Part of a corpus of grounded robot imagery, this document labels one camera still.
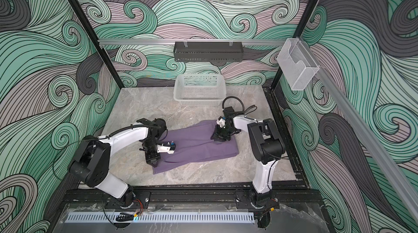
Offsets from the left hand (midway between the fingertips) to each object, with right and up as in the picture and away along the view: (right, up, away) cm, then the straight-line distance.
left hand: (154, 159), depth 82 cm
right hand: (+31, +8, +11) cm, 34 cm away
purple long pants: (+20, +7, +6) cm, 22 cm away
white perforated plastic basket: (+22, +39, +36) cm, 57 cm away
